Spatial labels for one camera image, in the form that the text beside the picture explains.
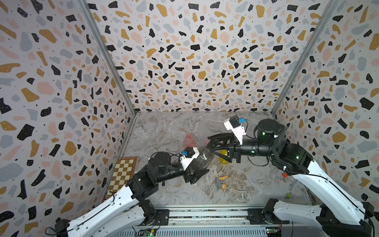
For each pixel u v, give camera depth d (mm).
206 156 526
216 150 506
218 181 855
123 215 564
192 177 548
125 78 1004
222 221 732
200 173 585
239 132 468
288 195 801
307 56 886
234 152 462
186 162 533
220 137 488
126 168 877
